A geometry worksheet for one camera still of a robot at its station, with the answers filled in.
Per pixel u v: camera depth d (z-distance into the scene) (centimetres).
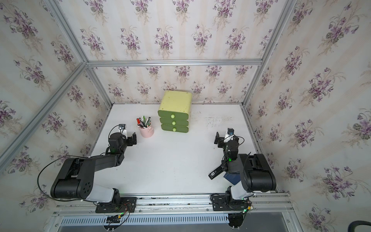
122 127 79
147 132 95
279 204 75
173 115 88
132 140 87
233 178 82
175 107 88
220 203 73
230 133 77
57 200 41
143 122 96
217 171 81
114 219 72
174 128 98
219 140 84
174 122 93
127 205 72
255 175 45
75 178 44
